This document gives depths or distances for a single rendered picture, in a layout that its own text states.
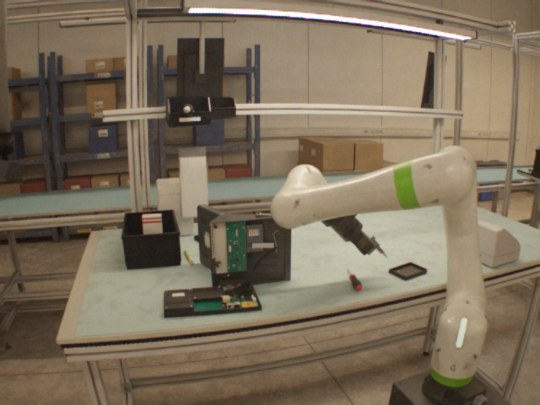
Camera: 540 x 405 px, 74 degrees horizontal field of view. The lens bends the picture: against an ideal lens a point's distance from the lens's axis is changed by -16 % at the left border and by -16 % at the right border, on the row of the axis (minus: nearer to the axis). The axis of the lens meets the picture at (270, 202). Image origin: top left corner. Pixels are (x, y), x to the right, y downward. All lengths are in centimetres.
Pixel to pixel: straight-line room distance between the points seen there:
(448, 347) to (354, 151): 394
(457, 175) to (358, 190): 24
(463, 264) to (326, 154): 362
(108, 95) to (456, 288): 419
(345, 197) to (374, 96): 511
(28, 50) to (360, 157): 420
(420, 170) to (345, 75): 495
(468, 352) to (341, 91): 503
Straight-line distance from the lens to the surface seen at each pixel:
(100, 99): 477
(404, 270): 143
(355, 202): 101
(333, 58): 580
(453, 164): 94
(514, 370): 222
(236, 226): 121
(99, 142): 478
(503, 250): 156
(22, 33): 552
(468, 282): 119
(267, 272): 131
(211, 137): 484
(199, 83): 293
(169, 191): 168
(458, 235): 115
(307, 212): 106
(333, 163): 471
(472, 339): 107
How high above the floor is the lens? 155
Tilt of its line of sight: 14 degrees down
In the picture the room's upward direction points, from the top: straight up
